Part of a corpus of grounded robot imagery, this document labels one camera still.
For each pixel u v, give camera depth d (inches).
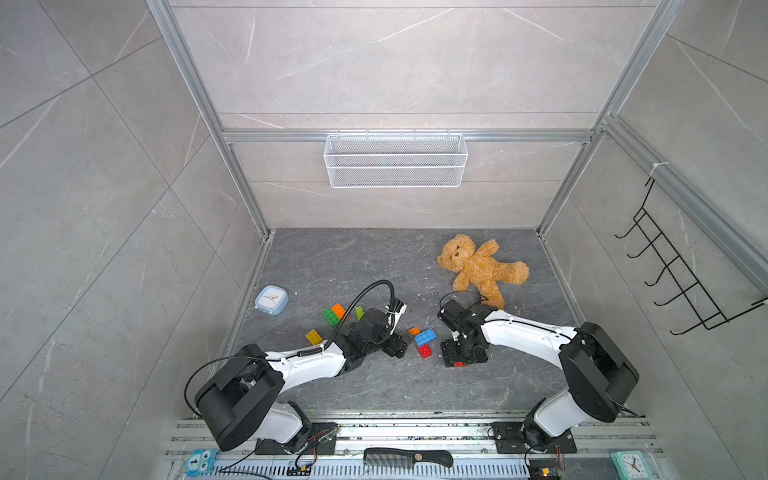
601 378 17.3
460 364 30.5
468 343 28.2
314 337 34.6
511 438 28.9
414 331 35.6
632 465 27.0
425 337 34.6
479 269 39.2
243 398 16.7
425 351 34.3
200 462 27.1
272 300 38.4
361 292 25.5
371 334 26.5
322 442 28.2
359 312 25.9
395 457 28.1
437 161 39.7
